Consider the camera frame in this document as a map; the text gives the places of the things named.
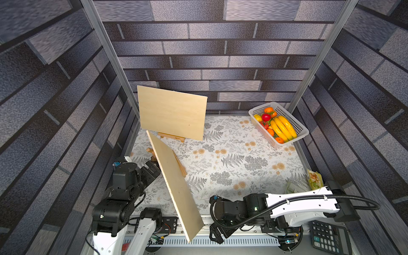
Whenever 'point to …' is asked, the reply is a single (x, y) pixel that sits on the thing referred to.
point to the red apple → (266, 117)
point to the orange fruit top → (269, 109)
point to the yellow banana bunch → (284, 128)
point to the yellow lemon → (258, 117)
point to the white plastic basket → (302, 129)
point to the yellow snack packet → (315, 180)
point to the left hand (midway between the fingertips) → (153, 166)
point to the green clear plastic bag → (289, 188)
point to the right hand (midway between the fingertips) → (215, 232)
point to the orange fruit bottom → (279, 139)
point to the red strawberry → (265, 124)
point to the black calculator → (330, 239)
